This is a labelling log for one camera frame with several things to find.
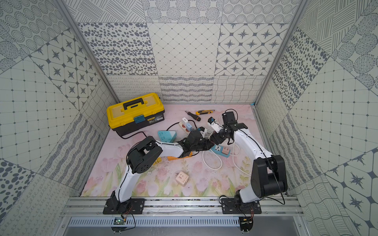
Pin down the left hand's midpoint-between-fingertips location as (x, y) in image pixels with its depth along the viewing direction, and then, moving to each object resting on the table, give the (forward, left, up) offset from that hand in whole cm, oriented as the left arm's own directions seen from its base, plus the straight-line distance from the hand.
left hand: (216, 143), depth 92 cm
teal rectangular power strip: (-2, -2, -3) cm, 4 cm away
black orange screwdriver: (+23, +13, -2) cm, 26 cm away
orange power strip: (-16, +24, +12) cm, 31 cm away
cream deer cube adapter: (-22, +20, 0) cm, 30 cm away
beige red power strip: (+14, +22, -3) cm, 26 cm away
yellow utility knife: (+30, +9, -4) cm, 32 cm away
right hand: (+2, -1, +6) cm, 6 cm away
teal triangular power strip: (+5, +32, 0) cm, 32 cm away
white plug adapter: (+17, +21, +3) cm, 27 cm away
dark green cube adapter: (+4, +6, +5) cm, 9 cm away
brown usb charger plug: (-5, -5, 0) cm, 7 cm away
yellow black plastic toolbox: (+14, +52, +12) cm, 56 cm away
